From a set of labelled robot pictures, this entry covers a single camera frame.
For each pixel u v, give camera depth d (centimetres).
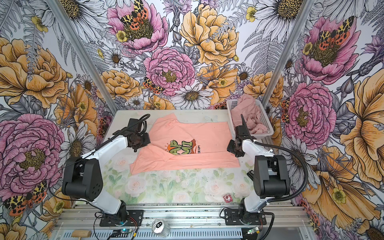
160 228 60
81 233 69
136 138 75
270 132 99
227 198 76
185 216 77
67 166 44
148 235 70
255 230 71
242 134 75
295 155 82
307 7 72
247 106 114
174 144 102
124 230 71
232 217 74
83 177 45
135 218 74
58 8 72
